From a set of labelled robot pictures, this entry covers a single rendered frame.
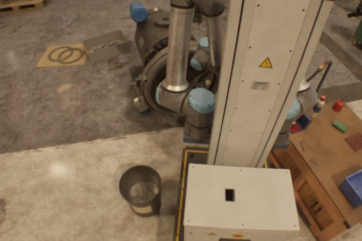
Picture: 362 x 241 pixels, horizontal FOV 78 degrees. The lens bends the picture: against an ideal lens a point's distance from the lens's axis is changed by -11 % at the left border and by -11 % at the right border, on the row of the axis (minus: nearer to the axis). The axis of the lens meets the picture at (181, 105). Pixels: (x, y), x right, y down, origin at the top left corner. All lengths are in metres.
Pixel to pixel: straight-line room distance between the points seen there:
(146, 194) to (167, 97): 0.95
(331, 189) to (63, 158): 2.33
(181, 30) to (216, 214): 0.89
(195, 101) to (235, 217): 0.62
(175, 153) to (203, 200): 1.19
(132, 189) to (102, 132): 0.82
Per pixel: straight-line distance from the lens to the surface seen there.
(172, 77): 1.33
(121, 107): 2.85
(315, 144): 2.16
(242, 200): 1.31
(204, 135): 1.47
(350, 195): 1.99
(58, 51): 4.12
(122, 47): 3.64
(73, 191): 2.40
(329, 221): 2.12
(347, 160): 2.21
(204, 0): 1.12
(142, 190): 2.10
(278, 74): 1.05
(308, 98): 1.56
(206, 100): 1.34
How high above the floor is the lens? 2.02
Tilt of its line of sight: 46 degrees down
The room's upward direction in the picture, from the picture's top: straight up
